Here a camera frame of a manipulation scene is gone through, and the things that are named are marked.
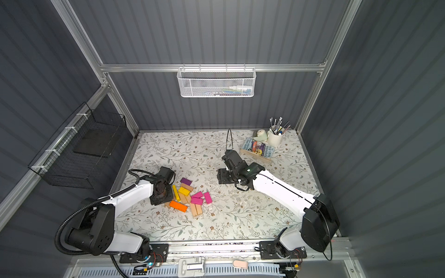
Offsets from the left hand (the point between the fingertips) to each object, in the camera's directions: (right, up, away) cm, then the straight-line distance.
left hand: (167, 200), depth 88 cm
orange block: (+6, -3, -1) cm, 7 cm away
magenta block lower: (+15, 0, -1) cm, 15 cm away
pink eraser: (+36, -20, -19) cm, 45 cm away
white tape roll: (+53, +34, +21) cm, 67 cm away
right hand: (+29, +14, -7) cm, 33 cm away
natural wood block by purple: (+9, +6, +5) cm, 12 cm away
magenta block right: (+21, 0, +1) cm, 21 cm away
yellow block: (+8, +4, +2) cm, 10 cm away
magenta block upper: (+16, +2, +4) cm, 16 cm away
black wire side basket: (-34, +23, -17) cm, 44 cm away
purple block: (+8, +8, +8) cm, 14 cm away
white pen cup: (+61, +32, +21) cm, 72 cm away
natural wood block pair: (+15, -4, -3) cm, 16 cm away
